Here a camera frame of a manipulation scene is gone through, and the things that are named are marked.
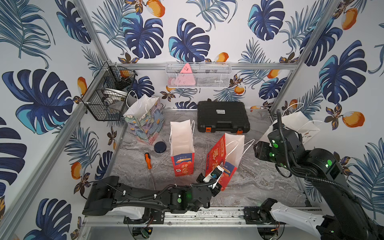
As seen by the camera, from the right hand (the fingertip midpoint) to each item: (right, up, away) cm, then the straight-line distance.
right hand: (259, 146), depth 63 cm
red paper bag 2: (-35, -2, +27) cm, 44 cm away
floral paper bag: (-55, +14, +21) cm, 60 cm away
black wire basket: (-77, +24, +21) cm, 83 cm away
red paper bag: (-12, -3, +5) cm, 13 cm away
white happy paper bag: (+34, +11, +25) cm, 44 cm away
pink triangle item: (-33, +38, +27) cm, 57 cm away
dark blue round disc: (-49, -5, +35) cm, 61 cm away
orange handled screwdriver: (-55, -13, +29) cm, 64 cm away
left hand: (-16, -11, +3) cm, 20 cm away
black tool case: (-6, +15, +45) cm, 48 cm away
